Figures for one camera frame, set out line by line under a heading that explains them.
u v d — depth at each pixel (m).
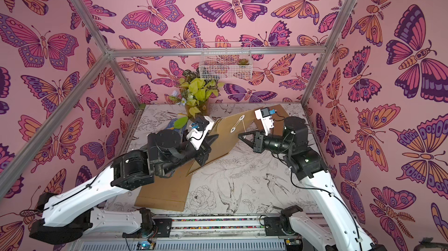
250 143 0.61
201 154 0.47
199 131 0.44
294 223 0.61
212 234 0.73
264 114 0.56
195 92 0.97
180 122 1.13
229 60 0.95
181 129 1.07
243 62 0.92
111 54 0.92
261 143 0.54
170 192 0.84
